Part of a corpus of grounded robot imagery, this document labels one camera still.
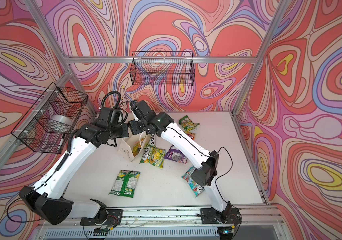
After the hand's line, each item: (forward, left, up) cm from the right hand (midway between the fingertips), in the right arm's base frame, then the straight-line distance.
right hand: (136, 128), depth 75 cm
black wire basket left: (+1, +45, +2) cm, 45 cm away
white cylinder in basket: (0, +36, +6) cm, 36 cm away
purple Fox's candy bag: (-2, -20, -25) cm, 32 cm away
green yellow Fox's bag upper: (+10, -4, -25) cm, 28 cm away
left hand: (+1, +4, 0) cm, 4 cm away
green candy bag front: (-19, +9, -26) cm, 33 cm away
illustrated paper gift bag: (-1, +5, -14) cm, 15 cm away
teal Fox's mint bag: (-23, -30, -26) cm, 46 cm away
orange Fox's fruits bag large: (-2, +3, -15) cm, 15 cm away
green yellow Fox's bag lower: (-2, -6, -25) cm, 26 cm away
